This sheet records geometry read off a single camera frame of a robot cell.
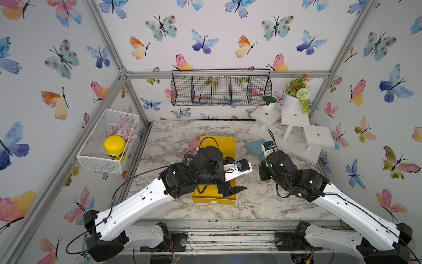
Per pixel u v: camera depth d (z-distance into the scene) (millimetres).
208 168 448
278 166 480
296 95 845
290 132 1023
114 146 642
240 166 474
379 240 387
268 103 1035
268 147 601
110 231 376
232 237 768
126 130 693
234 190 523
